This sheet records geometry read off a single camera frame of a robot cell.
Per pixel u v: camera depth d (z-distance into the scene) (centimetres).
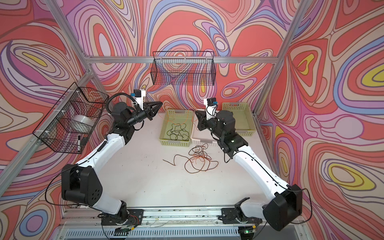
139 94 65
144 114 68
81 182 43
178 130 108
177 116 115
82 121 72
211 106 58
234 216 73
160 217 75
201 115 64
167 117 115
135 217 72
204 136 101
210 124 63
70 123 70
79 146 72
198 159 90
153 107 69
